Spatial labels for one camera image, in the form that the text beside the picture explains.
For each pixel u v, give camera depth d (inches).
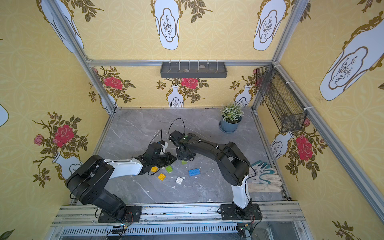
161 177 33.4
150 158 28.1
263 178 32.9
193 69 36.5
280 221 30.2
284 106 33.2
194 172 34.0
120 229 28.2
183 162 34.8
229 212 28.9
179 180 32.9
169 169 34.5
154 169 33.1
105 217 28.6
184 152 25.8
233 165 19.3
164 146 34.4
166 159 31.4
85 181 17.4
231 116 37.3
